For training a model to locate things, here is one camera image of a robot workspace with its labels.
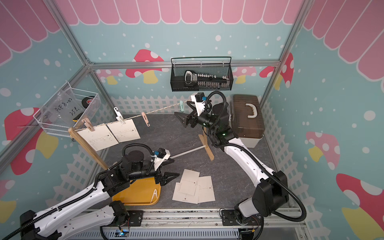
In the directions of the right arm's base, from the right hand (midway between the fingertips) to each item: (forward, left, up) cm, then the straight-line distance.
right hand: (181, 108), depth 67 cm
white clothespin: (-25, +17, -39) cm, 50 cm away
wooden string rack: (+12, -10, -39) cm, 43 cm away
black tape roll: (+14, +53, -6) cm, 55 cm away
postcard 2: (-9, +25, -5) cm, 27 cm away
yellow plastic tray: (-23, +26, -44) cm, 56 cm away
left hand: (-21, +3, -19) cm, 28 cm away
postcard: (-13, +34, -4) cm, 36 cm away
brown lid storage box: (+12, -38, -21) cm, 45 cm away
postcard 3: (-19, -1, -40) cm, 44 cm away
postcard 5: (-24, -12, -42) cm, 50 cm away
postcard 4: (-27, +3, -41) cm, 49 cm away
